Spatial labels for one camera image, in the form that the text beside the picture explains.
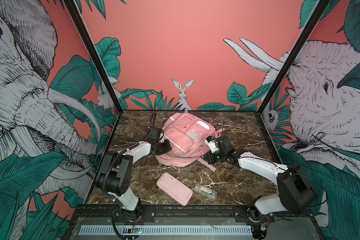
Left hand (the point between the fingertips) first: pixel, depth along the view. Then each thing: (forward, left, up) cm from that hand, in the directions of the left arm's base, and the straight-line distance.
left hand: (172, 145), depth 92 cm
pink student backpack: (+10, -10, -1) cm, 14 cm away
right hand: (-8, -19, +2) cm, 21 cm away
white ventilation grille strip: (-43, +3, -7) cm, 44 cm away
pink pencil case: (-25, -1, -4) cm, 25 cm away
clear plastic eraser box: (-26, -18, -6) cm, 32 cm away
